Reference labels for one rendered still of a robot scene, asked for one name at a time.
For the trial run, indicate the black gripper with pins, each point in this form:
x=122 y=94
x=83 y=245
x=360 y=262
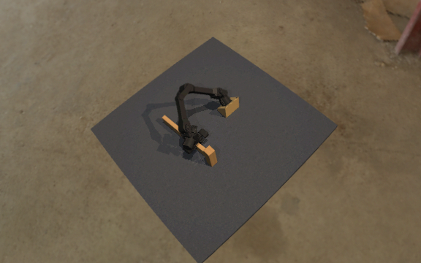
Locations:
x=203 y=133

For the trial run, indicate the brown wooden rail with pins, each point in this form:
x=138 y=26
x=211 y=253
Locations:
x=174 y=127

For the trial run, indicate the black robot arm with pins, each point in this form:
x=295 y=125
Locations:
x=188 y=132

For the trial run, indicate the brown wooden post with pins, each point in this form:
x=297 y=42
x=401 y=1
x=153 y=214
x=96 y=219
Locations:
x=210 y=156

